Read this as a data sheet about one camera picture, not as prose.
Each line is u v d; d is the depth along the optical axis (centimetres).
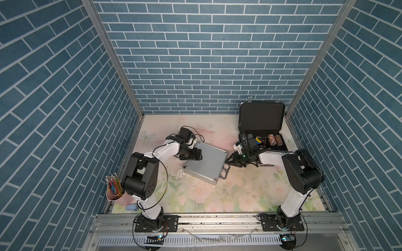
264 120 104
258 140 104
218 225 74
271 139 102
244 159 84
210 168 90
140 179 47
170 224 73
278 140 102
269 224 74
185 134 76
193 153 82
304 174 49
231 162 90
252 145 79
